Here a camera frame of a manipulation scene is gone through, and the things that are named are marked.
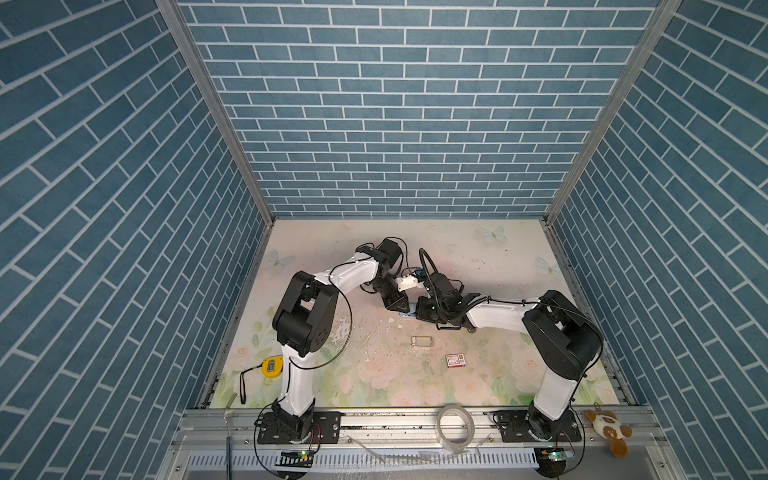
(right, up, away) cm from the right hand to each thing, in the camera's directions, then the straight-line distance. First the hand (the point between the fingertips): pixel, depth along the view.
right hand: (411, 308), depth 94 cm
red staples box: (+12, -13, -9) cm, 20 cm away
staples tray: (+3, -9, -5) cm, 11 cm away
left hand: (-2, +1, -2) cm, 3 cm away
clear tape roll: (+10, -29, -23) cm, 38 cm away
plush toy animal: (+46, -24, -22) cm, 57 cm away
